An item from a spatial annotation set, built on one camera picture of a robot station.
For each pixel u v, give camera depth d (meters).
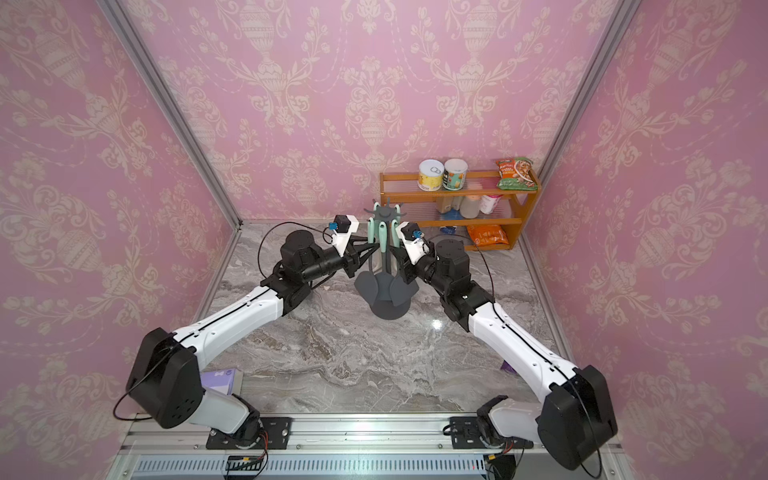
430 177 0.87
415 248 0.64
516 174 0.90
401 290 0.88
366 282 0.84
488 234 1.12
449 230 1.13
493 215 1.03
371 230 0.68
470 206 1.00
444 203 1.00
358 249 0.68
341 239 0.65
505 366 0.85
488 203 0.99
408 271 0.67
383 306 0.87
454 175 0.87
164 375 0.42
